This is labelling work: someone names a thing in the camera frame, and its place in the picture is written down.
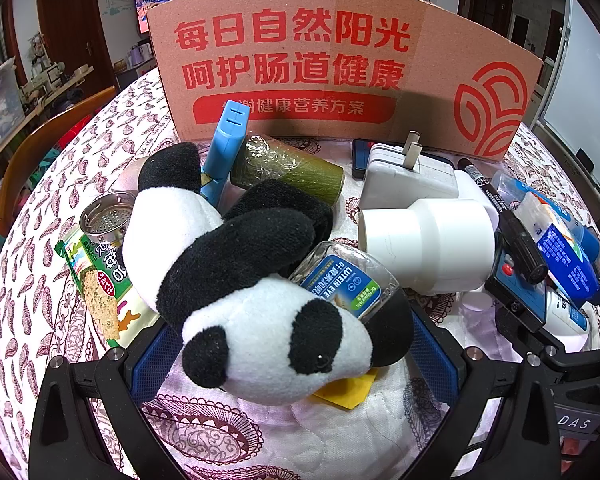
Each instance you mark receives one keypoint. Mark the white bottle blue print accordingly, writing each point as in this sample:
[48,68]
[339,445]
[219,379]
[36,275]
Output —
[565,312]

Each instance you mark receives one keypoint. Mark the panda plush toy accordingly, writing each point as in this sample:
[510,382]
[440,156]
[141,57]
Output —
[220,270]

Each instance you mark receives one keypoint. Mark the green snack packet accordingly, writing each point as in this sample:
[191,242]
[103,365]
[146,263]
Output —
[102,290]

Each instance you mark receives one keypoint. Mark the yellow paper note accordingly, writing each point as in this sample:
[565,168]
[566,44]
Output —
[347,387]

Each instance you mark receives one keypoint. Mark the brown wooden door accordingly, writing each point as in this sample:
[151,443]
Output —
[70,30]

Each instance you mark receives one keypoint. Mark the small white cap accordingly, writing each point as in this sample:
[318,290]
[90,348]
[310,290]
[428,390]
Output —
[475,301]

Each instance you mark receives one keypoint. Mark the blue label plastic bottle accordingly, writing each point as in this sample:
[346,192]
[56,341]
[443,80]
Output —
[565,255]

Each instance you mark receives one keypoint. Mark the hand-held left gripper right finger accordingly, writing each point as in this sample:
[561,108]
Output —
[435,360]

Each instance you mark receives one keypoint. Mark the clear bottle blue label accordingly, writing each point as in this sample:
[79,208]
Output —
[350,280]

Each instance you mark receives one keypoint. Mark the white pipe fitting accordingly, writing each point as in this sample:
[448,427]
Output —
[430,245]

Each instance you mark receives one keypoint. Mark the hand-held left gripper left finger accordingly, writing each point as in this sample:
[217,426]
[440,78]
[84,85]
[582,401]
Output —
[150,365]

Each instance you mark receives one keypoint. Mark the blue remote control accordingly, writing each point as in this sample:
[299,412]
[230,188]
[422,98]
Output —
[512,285]

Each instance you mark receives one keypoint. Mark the green tape-wrapped roll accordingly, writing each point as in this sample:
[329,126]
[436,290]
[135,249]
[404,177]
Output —
[300,172]

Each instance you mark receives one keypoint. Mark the blue plug adapter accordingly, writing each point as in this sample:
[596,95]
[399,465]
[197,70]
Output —
[225,150]

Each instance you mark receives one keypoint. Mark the quilted paisley tablecloth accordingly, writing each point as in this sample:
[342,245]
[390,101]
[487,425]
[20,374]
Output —
[330,440]

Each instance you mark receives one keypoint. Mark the black marker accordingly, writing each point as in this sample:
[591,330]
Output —
[485,185]

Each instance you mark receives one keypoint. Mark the metal strainer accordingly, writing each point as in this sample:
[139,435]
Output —
[105,220]

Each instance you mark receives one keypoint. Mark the dark blue calculator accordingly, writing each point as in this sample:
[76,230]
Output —
[362,157]

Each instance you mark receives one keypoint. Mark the white power adapter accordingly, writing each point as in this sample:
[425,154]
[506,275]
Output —
[405,180]

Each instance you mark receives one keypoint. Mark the printed cardboard box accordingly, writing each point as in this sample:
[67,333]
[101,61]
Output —
[330,60]

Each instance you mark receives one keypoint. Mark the purple kettle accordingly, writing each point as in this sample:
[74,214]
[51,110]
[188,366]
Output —
[139,56]

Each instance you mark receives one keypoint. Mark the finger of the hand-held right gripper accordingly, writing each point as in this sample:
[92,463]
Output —
[580,365]

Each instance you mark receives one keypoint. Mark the television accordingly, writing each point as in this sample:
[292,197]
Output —
[152,10]

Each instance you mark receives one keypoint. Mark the wooden chair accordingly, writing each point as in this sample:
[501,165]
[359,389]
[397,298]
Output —
[45,145]

